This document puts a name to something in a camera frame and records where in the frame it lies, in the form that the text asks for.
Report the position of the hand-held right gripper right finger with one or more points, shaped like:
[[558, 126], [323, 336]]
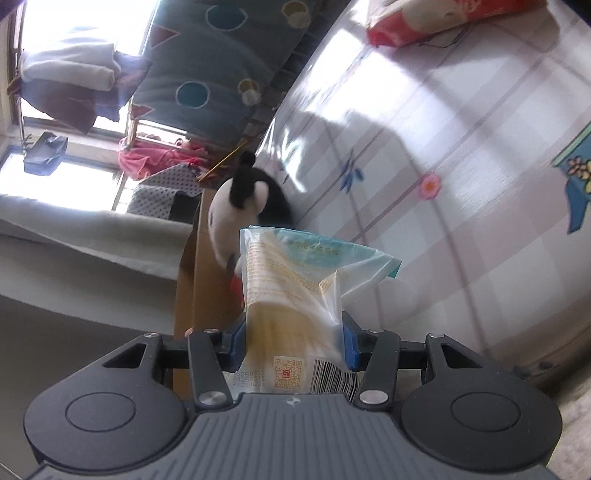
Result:
[[351, 341]]

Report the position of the brown cardboard box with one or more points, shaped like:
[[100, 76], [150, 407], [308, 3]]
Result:
[[207, 286]]

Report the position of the polka dot cloth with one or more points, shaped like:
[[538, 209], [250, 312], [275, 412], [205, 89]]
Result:
[[161, 189]]

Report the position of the checked bed sheet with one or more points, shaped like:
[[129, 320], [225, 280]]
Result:
[[461, 184]]

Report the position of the dark hanging clothes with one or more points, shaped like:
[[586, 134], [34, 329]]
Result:
[[69, 110]]

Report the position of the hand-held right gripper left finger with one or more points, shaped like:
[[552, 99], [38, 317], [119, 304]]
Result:
[[238, 341]]

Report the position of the pink hanging clothes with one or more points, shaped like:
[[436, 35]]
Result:
[[147, 159]]

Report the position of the blue blanket with circles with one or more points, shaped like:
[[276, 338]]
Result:
[[207, 60]]

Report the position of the black-haired plush doll red shirt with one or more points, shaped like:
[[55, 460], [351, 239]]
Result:
[[249, 194]]

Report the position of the yellow stick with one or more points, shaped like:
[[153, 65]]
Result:
[[226, 160]]

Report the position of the clear snack packet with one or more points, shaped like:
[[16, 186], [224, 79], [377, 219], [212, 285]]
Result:
[[286, 295]]

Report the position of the white hanging clothes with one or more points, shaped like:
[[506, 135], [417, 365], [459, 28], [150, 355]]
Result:
[[69, 64]]

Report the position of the dark blue hanging bag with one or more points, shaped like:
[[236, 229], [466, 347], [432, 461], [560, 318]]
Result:
[[44, 154]]

